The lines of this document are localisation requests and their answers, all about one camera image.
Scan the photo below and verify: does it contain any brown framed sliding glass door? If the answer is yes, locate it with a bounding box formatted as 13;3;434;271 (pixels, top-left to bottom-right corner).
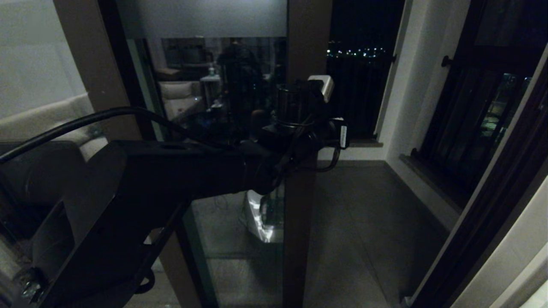
116;0;334;308

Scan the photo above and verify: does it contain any silver cylinder of left wrist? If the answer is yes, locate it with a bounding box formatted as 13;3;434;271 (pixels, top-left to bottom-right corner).
276;83;319;127

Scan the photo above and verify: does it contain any black metal balcony railing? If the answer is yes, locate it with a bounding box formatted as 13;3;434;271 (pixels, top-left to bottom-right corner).
328;41;392;141

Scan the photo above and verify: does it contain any short stone window sill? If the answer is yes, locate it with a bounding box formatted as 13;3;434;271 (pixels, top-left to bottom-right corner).
399;155;465;214

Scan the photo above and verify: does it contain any brown framed fixed glass panel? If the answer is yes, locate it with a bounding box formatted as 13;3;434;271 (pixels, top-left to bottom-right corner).
0;0;202;308

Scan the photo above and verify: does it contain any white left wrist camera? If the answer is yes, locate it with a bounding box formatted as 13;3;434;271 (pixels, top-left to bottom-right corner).
307;75;334;103

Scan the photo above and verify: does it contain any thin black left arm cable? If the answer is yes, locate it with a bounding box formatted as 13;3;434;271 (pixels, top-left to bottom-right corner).
0;107;240;165

